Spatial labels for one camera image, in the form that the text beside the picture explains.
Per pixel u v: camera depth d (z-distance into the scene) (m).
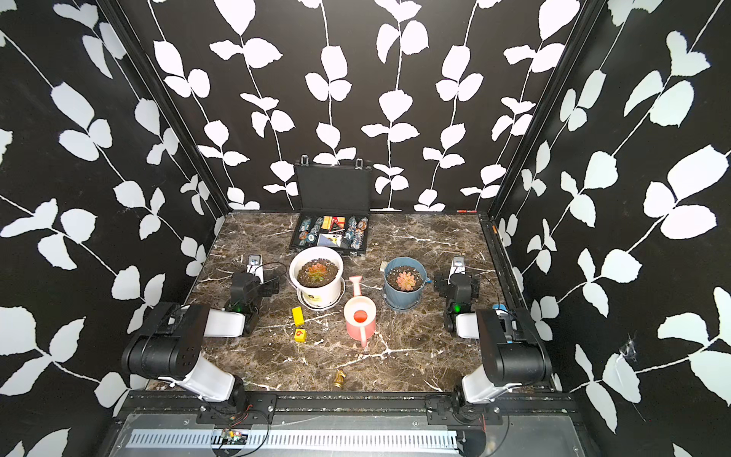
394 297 0.88
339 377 0.78
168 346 0.46
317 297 0.88
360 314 0.82
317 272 0.89
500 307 0.95
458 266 0.80
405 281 0.88
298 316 0.90
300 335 0.85
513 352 0.45
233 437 0.70
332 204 1.17
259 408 0.74
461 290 0.71
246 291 0.73
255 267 0.80
